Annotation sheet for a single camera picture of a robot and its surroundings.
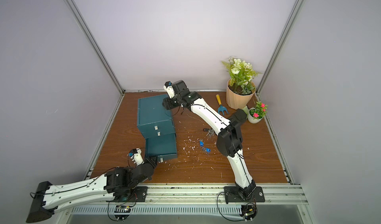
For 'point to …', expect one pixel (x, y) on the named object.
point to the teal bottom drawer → (163, 147)
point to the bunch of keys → (211, 132)
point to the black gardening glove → (239, 117)
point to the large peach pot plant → (240, 88)
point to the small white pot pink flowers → (256, 115)
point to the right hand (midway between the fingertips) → (165, 98)
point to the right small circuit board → (249, 211)
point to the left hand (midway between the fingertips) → (161, 159)
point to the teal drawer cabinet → (153, 119)
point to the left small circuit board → (122, 208)
